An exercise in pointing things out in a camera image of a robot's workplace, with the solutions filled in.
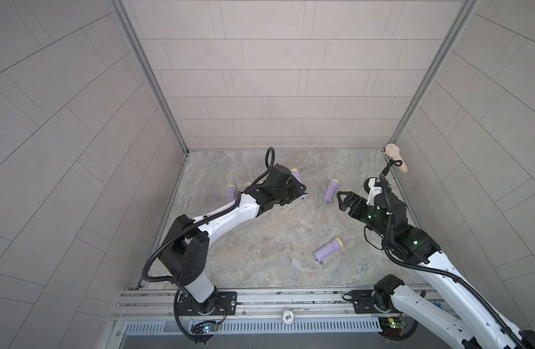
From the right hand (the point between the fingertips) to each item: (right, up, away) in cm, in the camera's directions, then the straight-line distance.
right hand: (342, 198), depth 72 cm
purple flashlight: (-15, +8, +10) cm, 20 cm away
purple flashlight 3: (-2, -20, +9) cm, 22 cm away
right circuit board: (+14, -40, -4) cm, 43 cm away
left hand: (-10, +2, +9) cm, 14 cm away
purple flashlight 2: (+3, 0, +27) cm, 27 cm away
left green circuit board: (-44, -38, -7) cm, 59 cm away
